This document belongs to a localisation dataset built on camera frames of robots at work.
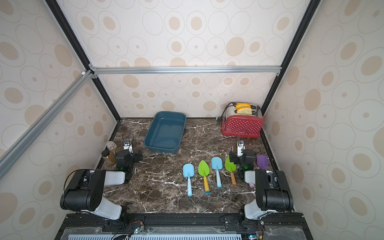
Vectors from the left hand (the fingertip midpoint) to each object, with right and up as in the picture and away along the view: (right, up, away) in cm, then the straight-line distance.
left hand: (134, 146), depth 93 cm
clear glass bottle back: (-13, 0, -1) cm, 13 cm away
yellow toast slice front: (+71, +23, +4) cm, 75 cm away
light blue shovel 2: (+52, -12, +1) cm, 53 cm away
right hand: (+66, -2, +1) cm, 66 cm away
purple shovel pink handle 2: (+81, -9, +1) cm, 81 cm away
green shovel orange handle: (+61, -13, 0) cm, 62 cm away
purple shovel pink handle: (+70, -21, -10) cm, 73 cm away
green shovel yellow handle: (+43, -14, -1) cm, 46 cm away
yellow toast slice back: (+70, +27, +7) cm, 75 cm away
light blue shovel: (+34, -15, -1) cm, 37 cm away
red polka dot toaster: (+70, +14, +7) cm, 71 cm away
